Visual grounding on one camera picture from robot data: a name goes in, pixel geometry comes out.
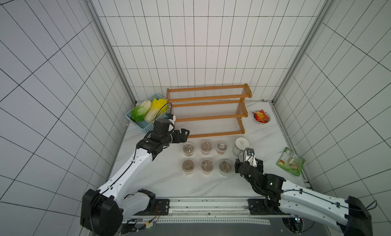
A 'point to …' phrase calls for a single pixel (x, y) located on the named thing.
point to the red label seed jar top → (206, 147)
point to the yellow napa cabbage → (157, 108)
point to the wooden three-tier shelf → (209, 103)
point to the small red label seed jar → (221, 147)
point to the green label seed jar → (225, 167)
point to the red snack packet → (260, 116)
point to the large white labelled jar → (241, 144)
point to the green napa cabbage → (138, 112)
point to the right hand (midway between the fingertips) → (239, 160)
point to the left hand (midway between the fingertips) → (179, 135)
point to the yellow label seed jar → (188, 149)
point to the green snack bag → (291, 162)
